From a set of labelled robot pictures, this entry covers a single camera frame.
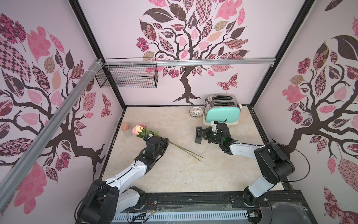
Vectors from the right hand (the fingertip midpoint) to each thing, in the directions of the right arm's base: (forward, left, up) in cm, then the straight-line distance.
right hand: (196, 129), depth 88 cm
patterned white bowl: (+26, -3, -12) cm, 29 cm away
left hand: (-7, +17, -2) cm, 18 cm away
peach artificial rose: (-4, +35, +5) cm, 36 cm away
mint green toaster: (+18, -20, +1) cm, 27 cm away
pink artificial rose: (-4, +30, +3) cm, 30 cm away
